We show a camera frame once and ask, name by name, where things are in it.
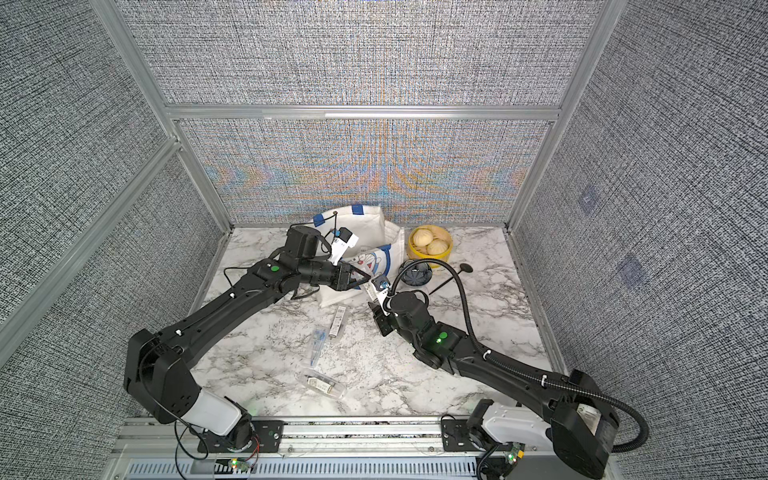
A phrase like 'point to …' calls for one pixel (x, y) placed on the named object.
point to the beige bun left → (422, 237)
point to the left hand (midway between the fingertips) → (372, 275)
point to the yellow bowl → (416, 252)
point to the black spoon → (464, 267)
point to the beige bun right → (437, 247)
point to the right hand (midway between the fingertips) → (376, 292)
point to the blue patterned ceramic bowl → (416, 274)
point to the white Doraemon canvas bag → (381, 246)
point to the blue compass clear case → (319, 338)
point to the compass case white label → (337, 322)
